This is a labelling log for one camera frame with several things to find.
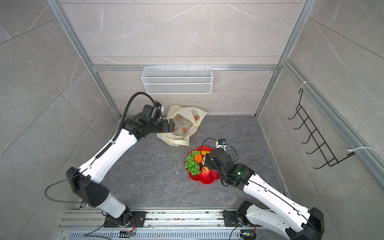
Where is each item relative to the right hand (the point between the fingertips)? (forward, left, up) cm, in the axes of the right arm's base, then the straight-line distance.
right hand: (212, 154), depth 77 cm
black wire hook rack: (-11, -46, +14) cm, 49 cm away
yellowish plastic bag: (+41, +15, -19) cm, 48 cm away
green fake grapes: (-1, +10, -10) cm, 15 cm away
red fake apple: (-5, -2, -13) cm, 15 cm away
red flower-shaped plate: (-7, +7, -15) cm, 17 cm away
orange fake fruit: (+5, +7, -14) cm, 16 cm away
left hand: (+15, +23, +10) cm, 29 cm away
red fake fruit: (-5, +3, -12) cm, 14 cm away
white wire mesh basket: (+52, +18, +12) cm, 56 cm away
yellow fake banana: (+9, +3, -14) cm, 17 cm away
